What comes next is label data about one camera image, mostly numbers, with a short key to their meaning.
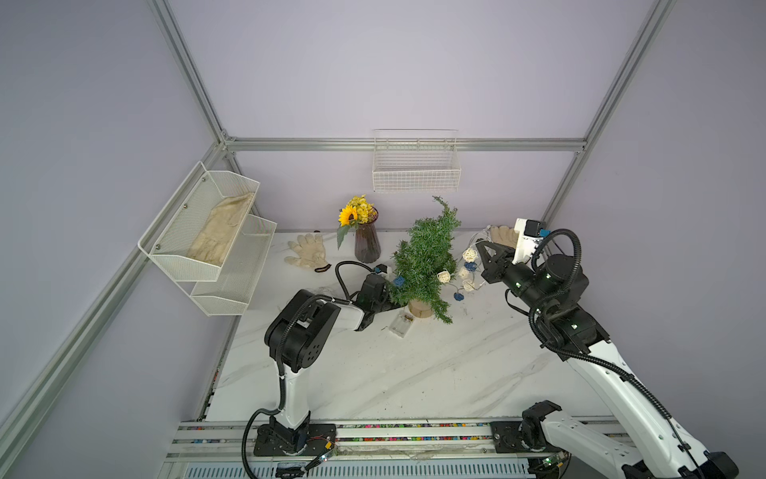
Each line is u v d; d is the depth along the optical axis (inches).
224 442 29.4
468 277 28.1
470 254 25.1
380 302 32.2
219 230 31.5
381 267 35.9
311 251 45.1
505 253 22.9
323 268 42.6
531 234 21.7
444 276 28.1
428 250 28.8
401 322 37.6
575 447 21.8
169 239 26.5
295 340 20.3
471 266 26.2
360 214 36.6
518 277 22.5
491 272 22.9
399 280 31.2
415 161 37.6
